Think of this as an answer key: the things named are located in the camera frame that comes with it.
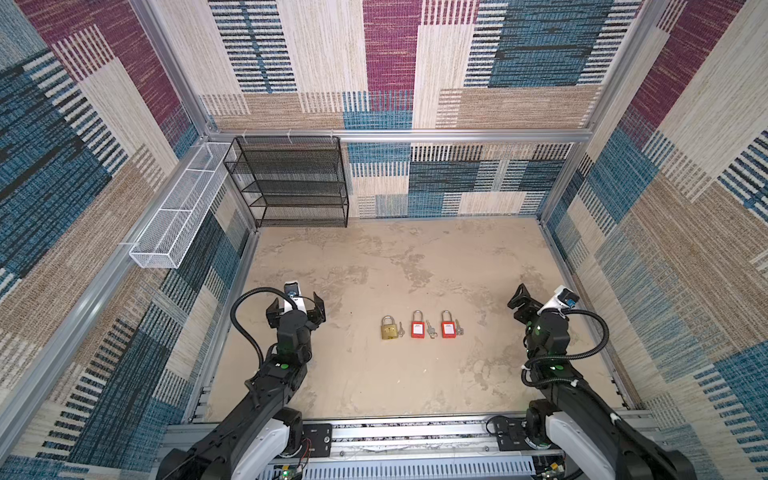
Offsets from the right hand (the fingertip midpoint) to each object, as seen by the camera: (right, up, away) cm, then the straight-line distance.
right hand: (532, 296), depth 84 cm
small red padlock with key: (-22, -10, +7) cm, 25 cm away
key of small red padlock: (-18, -11, +7) cm, 23 cm away
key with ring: (-27, -12, +8) cm, 30 cm away
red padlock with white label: (-31, -11, +8) cm, 34 cm away
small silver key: (-36, -12, +8) cm, 38 cm away
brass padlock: (-39, -11, +8) cm, 42 cm away
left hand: (-65, +1, -2) cm, 65 cm away
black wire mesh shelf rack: (-75, +38, +27) cm, 88 cm away
